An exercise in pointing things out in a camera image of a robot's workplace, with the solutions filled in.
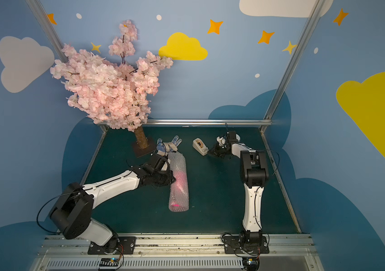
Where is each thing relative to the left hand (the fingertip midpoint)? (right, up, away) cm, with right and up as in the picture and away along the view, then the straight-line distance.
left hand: (177, 177), depth 87 cm
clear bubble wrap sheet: (0, +8, +4) cm, 9 cm away
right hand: (+20, +14, +20) cm, 31 cm away
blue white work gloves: (-11, +15, +24) cm, 30 cm away
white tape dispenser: (+12, +16, +21) cm, 29 cm away
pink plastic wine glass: (+1, -6, -2) cm, 6 cm away
